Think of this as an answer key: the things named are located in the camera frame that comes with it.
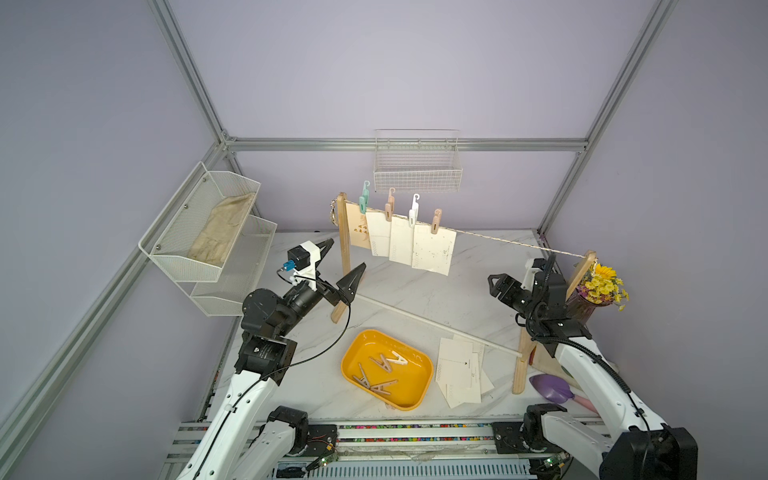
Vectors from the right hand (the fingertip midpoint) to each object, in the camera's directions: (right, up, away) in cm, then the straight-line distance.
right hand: (499, 287), depth 84 cm
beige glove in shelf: (-77, +12, -7) cm, 79 cm away
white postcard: (-12, -24, +1) cm, 27 cm away
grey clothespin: (-39, -26, -2) cm, 47 cm away
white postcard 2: (-4, -27, 0) cm, 28 cm away
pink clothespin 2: (-33, -22, +1) cm, 40 cm away
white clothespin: (-29, -22, +2) cm, 36 cm away
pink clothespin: (-34, -28, -2) cm, 44 cm away
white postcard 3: (-5, -19, +6) cm, 21 cm away
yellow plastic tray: (-25, -26, 0) cm, 36 cm away
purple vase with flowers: (+23, +1, -9) cm, 24 cm away
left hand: (-40, +8, -22) cm, 47 cm away
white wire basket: (-22, +40, +12) cm, 47 cm away
